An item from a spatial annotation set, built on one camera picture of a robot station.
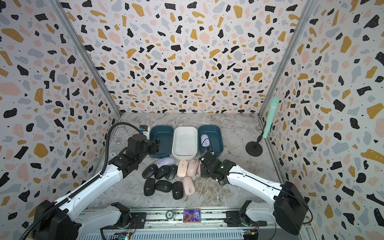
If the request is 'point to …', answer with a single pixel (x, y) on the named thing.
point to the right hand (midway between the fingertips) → (207, 169)
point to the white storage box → (184, 142)
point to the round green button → (169, 214)
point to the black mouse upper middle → (161, 172)
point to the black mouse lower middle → (163, 185)
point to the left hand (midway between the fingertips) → (157, 139)
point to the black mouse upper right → (171, 172)
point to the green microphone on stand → (255, 148)
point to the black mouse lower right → (177, 190)
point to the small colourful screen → (192, 215)
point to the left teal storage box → (165, 133)
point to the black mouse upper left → (149, 171)
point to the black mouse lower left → (149, 187)
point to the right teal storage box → (214, 133)
